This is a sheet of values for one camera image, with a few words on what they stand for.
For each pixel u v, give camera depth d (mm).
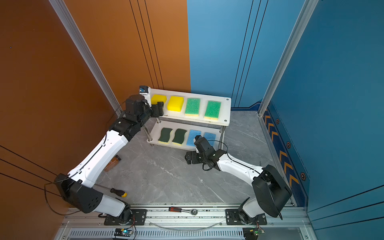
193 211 731
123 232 709
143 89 620
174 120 718
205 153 644
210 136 963
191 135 966
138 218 738
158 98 782
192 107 727
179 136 968
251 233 696
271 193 425
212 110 712
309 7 696
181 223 727
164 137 960
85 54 855
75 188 393
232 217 725
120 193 787
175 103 746
